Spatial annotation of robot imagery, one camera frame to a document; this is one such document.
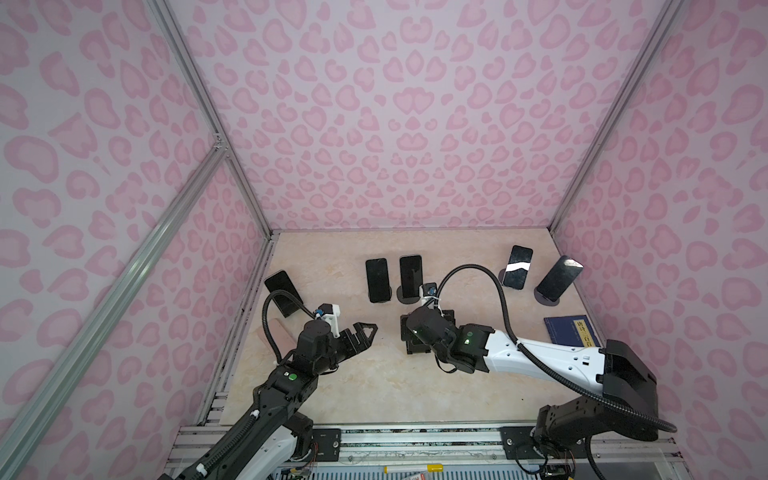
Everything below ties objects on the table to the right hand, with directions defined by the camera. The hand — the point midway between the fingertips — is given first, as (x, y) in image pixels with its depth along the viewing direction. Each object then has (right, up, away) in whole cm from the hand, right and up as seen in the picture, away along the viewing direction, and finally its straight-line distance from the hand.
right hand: (415, 316), depth 80 cm
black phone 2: (+36, +13, +21) cm, 43 cm away
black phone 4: (-40, +9, +10) cm, 42 cm away
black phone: (-11, +8, +15) cm, 21 cm away
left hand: (-12, -3, -1) cm, 13 cm away
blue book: (+49, -7, +12) cm, 51 cm away
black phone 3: (+45, +9, +12) cm, 48 cm away
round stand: (-2, +2, +17) cm, 17 cm away
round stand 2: (+42, +2, +16) cm, 45 cm away
